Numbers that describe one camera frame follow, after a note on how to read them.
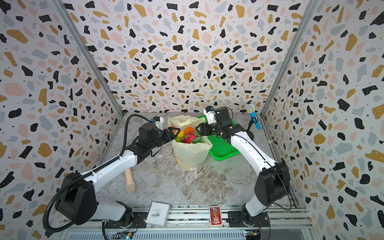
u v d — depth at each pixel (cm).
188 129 105
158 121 75
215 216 74
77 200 41
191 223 73
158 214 72
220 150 100
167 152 100
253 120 93
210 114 74
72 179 42
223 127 63
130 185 83
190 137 94
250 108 90
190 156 83
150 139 65
